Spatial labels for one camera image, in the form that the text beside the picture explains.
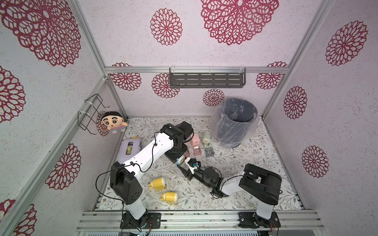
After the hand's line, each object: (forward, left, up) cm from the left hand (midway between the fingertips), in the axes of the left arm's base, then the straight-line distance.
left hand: (180, 155), depth 78 cm
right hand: (-2, 0, -3) cm, 3 cm away
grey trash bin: (+31, -37, -3) cm, 48 cm away
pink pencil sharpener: (+18, -9, -12) cm, 24 cm away
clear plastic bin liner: (+21, -20, +2) cm, 29 cm away
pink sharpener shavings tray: (+13, -10, -18) cm, 24 cm away
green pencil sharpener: (+18, -16, -10) cm, 26 cm away
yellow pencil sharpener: (-12, +12, -11) cm, 20 cm away
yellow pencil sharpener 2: (-19, +4, -10) cm, 21 cm away
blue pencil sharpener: (-4, 0, +3) cm, 5 cm away
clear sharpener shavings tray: (+12, -19, -18) cm, 29 cm away
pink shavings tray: (+11, -3, -18) cm, 21 cm away
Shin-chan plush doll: (+24, +42, +2) cm, 48 cm away
